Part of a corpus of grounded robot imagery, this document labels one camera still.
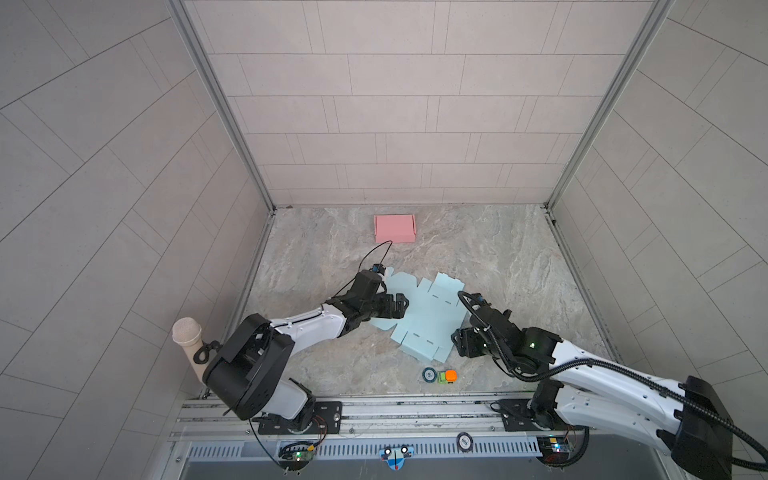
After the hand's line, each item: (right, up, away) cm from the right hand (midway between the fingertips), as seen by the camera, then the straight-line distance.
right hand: (457, 342), depth 79 cm
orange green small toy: (-3, -7, -3) cm, 9 cm away
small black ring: (-7, -8, -1) cm, 11 cm away
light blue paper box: (-5, +5, +13) cm, 14 cm away
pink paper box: (-16, +31, +27) cm, 44 cm away
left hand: (-14, +9, +8) cm, 19 cm away
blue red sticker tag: (-16, -20, -13) cm, 29 cm away
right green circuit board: (+20, -20, -12) cm, 31 cm away
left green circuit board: (-38, -20, -13) cm, 45 cm away
